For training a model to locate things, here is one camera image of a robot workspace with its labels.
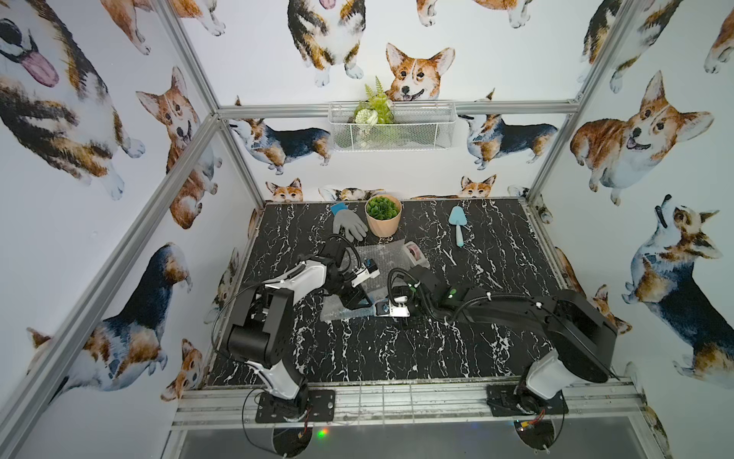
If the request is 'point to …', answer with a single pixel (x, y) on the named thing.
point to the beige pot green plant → (382, 213)
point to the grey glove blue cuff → (346, 218)
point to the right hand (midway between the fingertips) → (388, 304)
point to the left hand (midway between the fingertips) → (366, 293)
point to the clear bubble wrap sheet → (392, 259)
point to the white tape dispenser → (416, 254)
